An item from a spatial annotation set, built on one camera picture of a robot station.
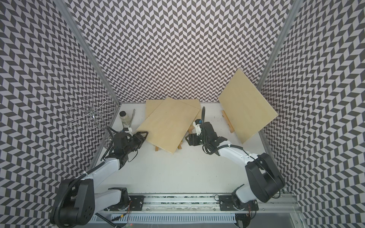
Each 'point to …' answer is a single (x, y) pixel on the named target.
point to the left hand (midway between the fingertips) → (147, 135)
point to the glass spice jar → (124, 118)
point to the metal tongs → (134, 111)
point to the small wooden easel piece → (179, 147)
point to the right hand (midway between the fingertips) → (190, 139)
